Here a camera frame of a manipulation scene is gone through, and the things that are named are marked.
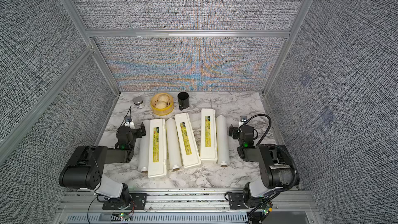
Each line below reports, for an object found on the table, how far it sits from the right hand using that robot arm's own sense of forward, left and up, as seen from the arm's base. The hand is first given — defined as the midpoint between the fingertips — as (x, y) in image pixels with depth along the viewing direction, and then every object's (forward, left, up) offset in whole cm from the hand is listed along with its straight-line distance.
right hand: (240, 121), depth 93 cm
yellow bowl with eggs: (+15, +50, -3) cm, 52 cm away
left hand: (-1, +62, +1) cm, 62 cm away
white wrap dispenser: (-22, +47, +1) cm, 52 cm away
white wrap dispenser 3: (-14, +20, +1) cm, 24 cm away
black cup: (+18, +36, -2) cm, 40 cm away
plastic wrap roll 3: (-11, +12, -3) cm, 17 cm away
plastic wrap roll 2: (-24, +38, -3) cm, 45 cm away
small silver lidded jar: (+18, +67, -3) cm, 69 cm away
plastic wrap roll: (-18, +55, -2) cm, 58 cm away
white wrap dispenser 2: (-20, +31, 0) cm, 36 cm away
